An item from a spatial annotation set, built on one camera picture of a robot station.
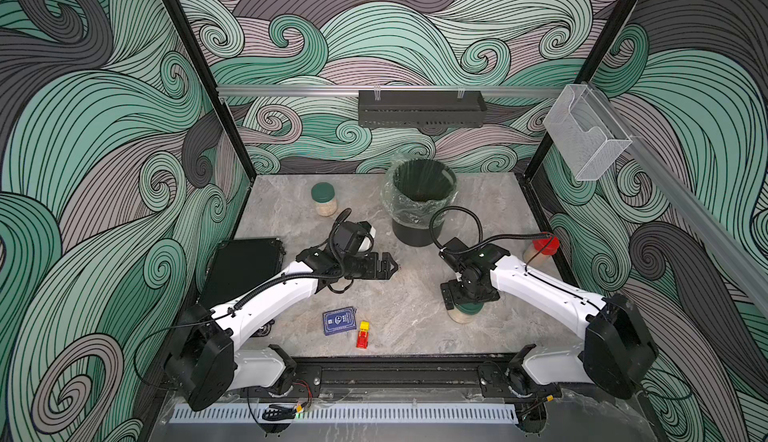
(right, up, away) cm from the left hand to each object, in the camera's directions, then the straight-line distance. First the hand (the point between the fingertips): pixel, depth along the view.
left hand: (386, 264), depth 78 cm
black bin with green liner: (+10, +20, +23) cm, 32 cm away
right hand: (+21, -11, +3) cm, 24 cm away
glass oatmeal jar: (+20, -15, +1) cm, 25 cm away
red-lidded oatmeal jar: (+46, +1, +9) cm, 47 cm away
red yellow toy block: (-6, -20, +1) cm, 21 cm away
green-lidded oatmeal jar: (-21, +19, +25) cm, 38 cm away
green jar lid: (+21, -11, -3) cm, 24 cm away
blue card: (-13, -17, +3) cm, 21 cm away
